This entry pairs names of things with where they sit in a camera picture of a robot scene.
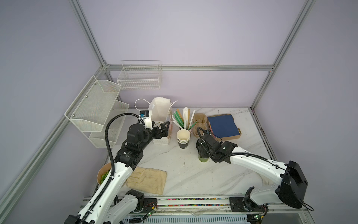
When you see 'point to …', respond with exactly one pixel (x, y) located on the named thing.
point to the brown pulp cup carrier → (200, 120)
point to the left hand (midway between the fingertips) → (161, 124)
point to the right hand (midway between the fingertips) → (201, 152)
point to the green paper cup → (203, 160)
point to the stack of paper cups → (183, 136)
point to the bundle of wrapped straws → (182, 119)
